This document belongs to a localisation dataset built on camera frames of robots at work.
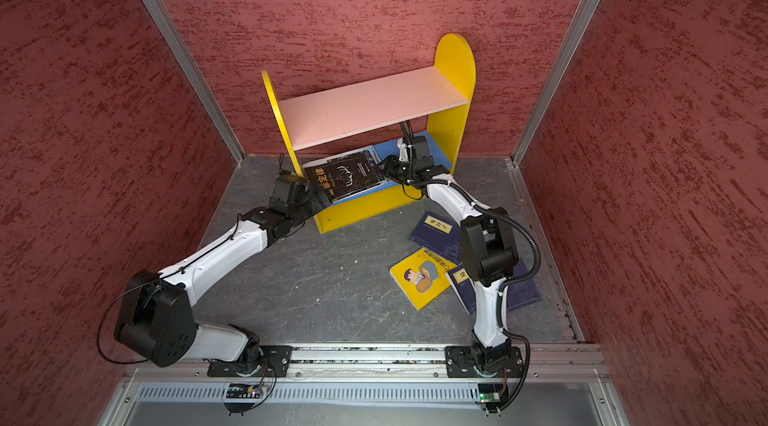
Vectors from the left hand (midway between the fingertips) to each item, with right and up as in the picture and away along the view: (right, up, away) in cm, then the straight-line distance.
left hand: (320, 205), depth 87 cm
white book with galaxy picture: (+15, +16, +14) cm, 27 cm away
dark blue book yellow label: (+38, -11, +8) cm, 40 cm away
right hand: (+17, +10, +5) cm, 21 cm away
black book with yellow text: (+6, +10, +7) cm, 14 cm away
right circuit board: (+46, -45, -16) cm, 66 cm away
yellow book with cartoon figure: (+31, -21, 0) cm, 38 cm away
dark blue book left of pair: (+43, -24, -2) cm, 49 cm away
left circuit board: (-14, -44, -17) cm, 49 cm away
